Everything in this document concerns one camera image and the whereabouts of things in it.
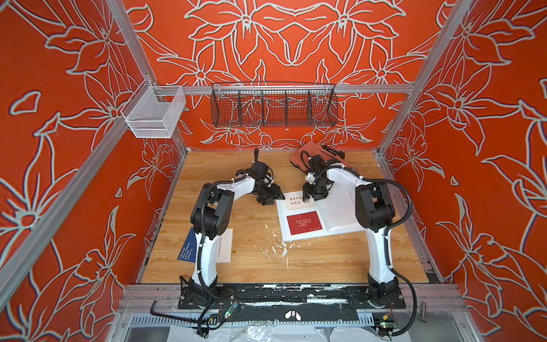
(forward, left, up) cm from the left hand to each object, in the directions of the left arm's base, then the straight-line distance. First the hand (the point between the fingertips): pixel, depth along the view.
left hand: (281, 197), depth 97 cm
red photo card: (-11, -10, -2) cm, 15 cm away
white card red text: (-1, -7, -2) cm, 8 cm away
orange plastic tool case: (+32, -17, +2) cm, 36 cm away
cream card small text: (-23, +23, -4) cm, 32 cm away
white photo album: (-7, -24, -1) cm, 25 cm away
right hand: (+2, -13, -1) cm, 13 cm away
